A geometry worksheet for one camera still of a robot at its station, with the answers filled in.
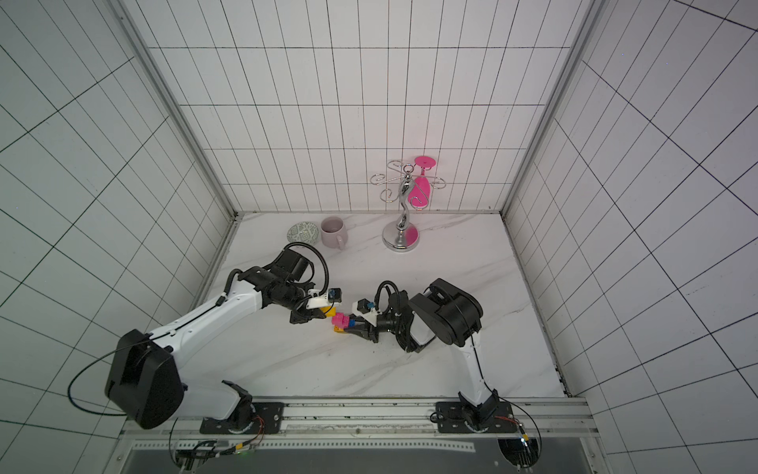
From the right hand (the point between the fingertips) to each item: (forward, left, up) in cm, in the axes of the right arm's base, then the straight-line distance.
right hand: (351, 314), depth 90 cm
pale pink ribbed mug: (+29, +10, +5) cm, 31 cm away
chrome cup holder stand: (+33, -15, -1) cm, 36 cm away
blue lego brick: (-4, -1, +2) cm, 4 cm away
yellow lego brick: (-6, +3, 0) cm, 6 cm away
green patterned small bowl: (+31, +22, +1) cm, 39 cm away
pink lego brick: (-4, +2, +5) cm, 7 cm away
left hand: (-4, +9, +8) cm, 13 cm away
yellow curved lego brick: (-4, +4, +10) cm, 11 cm away
